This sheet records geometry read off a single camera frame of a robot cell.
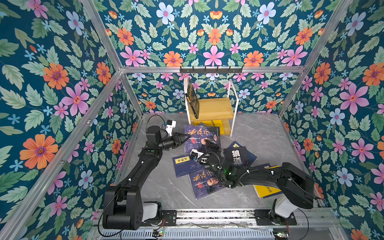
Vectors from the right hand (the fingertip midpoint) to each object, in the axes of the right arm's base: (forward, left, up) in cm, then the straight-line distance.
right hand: (206, 143), depth 80 cm
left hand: (0, +8, +8) cm, 11 cm away
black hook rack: (+43, -4, +19) cm, 47 cm away
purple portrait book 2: (-15, +1, -18) cm, 24 cm away
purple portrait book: (+4, +4, +3) cm, 6 cm away
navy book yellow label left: (-4, +13, -18) cm, 23 cm away
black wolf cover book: (+1, -19, -17) cm, 25 cm away
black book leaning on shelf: (+18, +7, +16) cm, 25 cm away
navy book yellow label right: (+1, -29, -19) cm, 35 cm away
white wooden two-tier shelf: (+27, -8, -1) cm, 28 cm away
